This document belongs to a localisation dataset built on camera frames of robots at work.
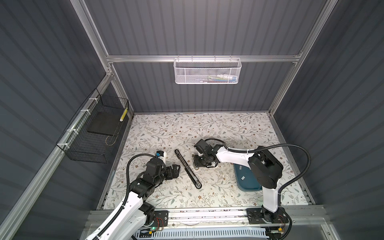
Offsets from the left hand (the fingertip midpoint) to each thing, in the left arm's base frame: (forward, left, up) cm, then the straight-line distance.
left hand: (173, 167), depth 81 cm
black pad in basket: (+17, +33, +19) cm, 42 cm away
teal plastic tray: (-6, -41, -8) cm, 42 cm away
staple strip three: (-6, -39, -7) cm, 40 cm away
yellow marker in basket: (+24, +27, +18) cm, 40 cm away
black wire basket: (+12, +38, +18) cm, 44 cm away
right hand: (+5, -13, -10) cm, 17 cm away
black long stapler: (+2, -8, -9) cm, 12 cm away
